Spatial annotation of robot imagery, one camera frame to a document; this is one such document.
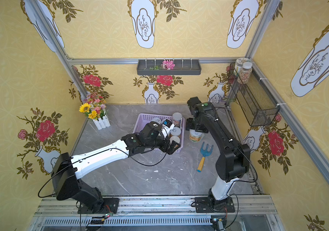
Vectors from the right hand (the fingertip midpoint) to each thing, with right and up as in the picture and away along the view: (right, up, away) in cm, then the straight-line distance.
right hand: (198, 128), depth 85 cm
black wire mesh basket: (+33, +16, -2) cm, 37 cm away
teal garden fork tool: (+6, -16, +8) cm, 19 cm away
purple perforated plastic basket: (-35, +5, +22) cm, 42 cm away
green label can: (-26, +4, +18) cm, 32 cm away
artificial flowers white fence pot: (-68, +14, +12) cm, 70 cm away
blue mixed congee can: (-12, +6, +10) cm, 17 cm away
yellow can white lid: (-13, -7, +6) cm, 16 cm away
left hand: (-17, -5, -7) cm, 19 cm away
